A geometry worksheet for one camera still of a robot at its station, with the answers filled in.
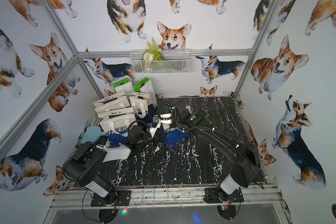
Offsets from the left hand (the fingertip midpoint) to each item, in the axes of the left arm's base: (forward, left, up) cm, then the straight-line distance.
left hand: (169, 132), depth 83 cm
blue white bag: (+15, +35, +10) cm, 39 cm away
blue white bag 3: (-1, -3, -3) cm, 4 cm away
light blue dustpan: (+9, +56, -16) cm, 59 cm away
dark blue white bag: (+12, +16, +4) cm, 20 cm away
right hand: (+6, 0, +13) cm, 14 cm away
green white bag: (+30, +16, +10) cm, 36 cm away
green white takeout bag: (+31, +30, +10) cm, 44 cm away
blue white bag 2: (+2, +30, +3) cm, 31 cm away
